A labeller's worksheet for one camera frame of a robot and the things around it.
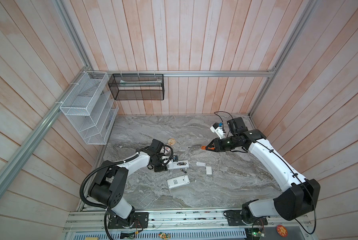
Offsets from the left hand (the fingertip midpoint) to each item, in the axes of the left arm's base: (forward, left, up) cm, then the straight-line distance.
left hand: (164, 165), depth 91 cm
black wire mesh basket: (+50, +20, +23) cm, 58 cm away
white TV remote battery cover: (+2, -23, -2) cm, 24 cm away
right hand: (+1, -24, +19) cm, 31 cm away
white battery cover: (-2, -28, -1) cm, 28 cm away
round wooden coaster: (+19, -4, -1) cm, 20 cm away
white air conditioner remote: (-10, -9, -1) cm, 13 cm away
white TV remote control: (0, -9, +1) cm, 9 cm away
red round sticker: (-33, -58, -1) cm, 67 cm away
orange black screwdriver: (+1, -22, +19) cm, 29 cm away
